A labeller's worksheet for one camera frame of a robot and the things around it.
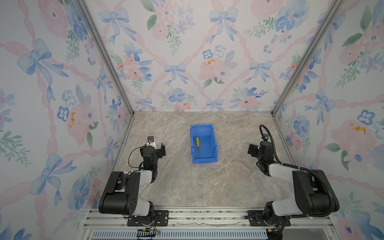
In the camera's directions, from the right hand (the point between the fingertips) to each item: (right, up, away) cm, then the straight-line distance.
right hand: (259, 144), depth 94 cm
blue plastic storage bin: (-34, -3, +9) cm, 36 cm away
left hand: (-65, +2, -2) cm, 66 cm away
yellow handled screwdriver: (-39, +2, +8) cm, 40 cm away
